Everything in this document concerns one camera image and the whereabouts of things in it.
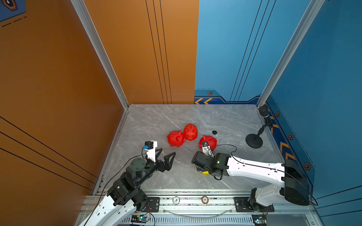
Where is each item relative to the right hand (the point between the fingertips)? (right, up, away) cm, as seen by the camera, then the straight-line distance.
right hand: (205, 161), depth 80 cm
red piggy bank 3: (+6, +9, +11) cm, 16 cm away
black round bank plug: (+10, +14, +22) cm, 29 cm away
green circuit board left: (-35, -26, -9) cm, 45 cm away
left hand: (-19, +9, -10) cm, 23 cm away
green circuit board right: (+27, -27, -9) cm, 39 cm away
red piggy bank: (-17, +12, +9) cm, 23 cm away
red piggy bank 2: (-8, +16, +13) cm, 22 cm away
